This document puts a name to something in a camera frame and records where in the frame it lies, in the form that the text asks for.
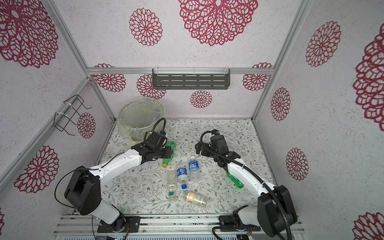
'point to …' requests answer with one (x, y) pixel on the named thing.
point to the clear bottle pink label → (157, 112)
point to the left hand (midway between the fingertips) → (169, 152)
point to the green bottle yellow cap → (166, 161)
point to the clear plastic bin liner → (136, 117)
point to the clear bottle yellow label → (194, 199)
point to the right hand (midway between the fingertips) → (201, 145)
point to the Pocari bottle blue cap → (181, 172)
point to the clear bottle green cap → (172, 181)
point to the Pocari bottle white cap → (194, 168)
